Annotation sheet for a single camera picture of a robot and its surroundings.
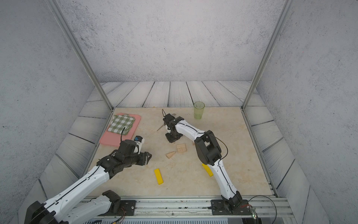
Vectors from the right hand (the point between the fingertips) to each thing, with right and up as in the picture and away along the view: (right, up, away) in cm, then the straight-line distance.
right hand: (173, 139), depth 98 cm
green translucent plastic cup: (+19, +21, +7) cm, 29 cm away
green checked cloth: (-43, +12, +13) cm, 47 cm away
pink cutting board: (-32, +3, +7) cm, 33 cm away
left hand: (-12, -6, -18) cm, 23 cm away
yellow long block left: (-8, -19, -14) cm, 25 cm away
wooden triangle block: (-2, -9, -7) cm, 11 cm away
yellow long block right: (+22, -17, -12) cm, 30 cm away
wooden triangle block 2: (+14, -3, -1) cm, 14 cm away
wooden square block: (+6, -5, -2) cm, 8 cm away
